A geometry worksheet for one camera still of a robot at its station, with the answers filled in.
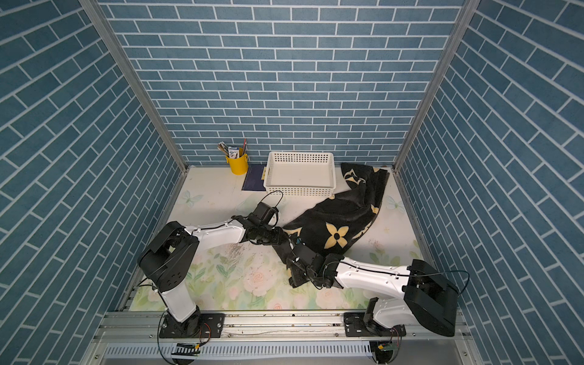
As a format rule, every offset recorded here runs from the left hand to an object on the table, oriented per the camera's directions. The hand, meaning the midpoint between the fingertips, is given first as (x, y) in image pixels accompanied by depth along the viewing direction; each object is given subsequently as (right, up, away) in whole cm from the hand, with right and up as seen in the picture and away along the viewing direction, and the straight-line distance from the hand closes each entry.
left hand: (289, 241), depth 91 cm
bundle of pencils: (-32, +41, +15) cm, 54 cm away
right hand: (+3, -9, -9) cm, 13 cm away
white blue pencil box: (-27, +38, +14) cm, 49 cm away
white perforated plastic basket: (+4, +29, +28) cm, 40 cm away
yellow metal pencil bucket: (-27, +33, +24) cm, 48 cm away
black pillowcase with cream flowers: (+17, +5, +3) cm, 18 cm away
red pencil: (-24, +43, +21) cm, 53 cm away
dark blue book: (-20, +25, +25) cm, 41 cm away
